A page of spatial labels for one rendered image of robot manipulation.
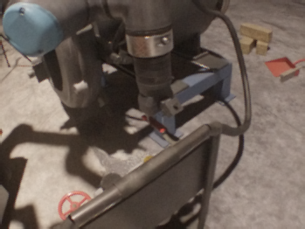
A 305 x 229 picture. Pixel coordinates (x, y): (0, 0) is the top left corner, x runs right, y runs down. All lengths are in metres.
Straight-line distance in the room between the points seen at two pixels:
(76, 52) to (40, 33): 0.45
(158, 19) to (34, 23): 0.20
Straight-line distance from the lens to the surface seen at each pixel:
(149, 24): 0.41
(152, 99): 0.50
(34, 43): 0.36
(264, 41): 2.23
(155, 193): 0.50
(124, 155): 1.19
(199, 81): 1.20
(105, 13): 0.44
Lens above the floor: 0.87
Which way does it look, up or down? 39 degrees down
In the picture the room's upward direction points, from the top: 7 degrees counter-clockwise
